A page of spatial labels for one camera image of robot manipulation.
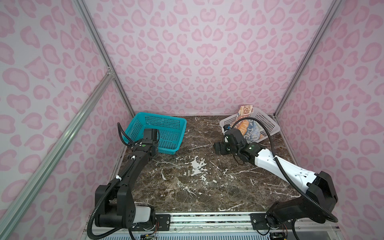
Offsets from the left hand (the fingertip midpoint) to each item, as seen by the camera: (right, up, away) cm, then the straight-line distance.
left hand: (154, 140), depth 87 cm
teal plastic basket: (+7, +6, +17) cm, 19 cm away
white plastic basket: (+76, +9, +17) cm, 79 cm away
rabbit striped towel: (+61, +7, +16) cm, 63 cm away
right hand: (+38, -1, -5) cm, 38 cm away
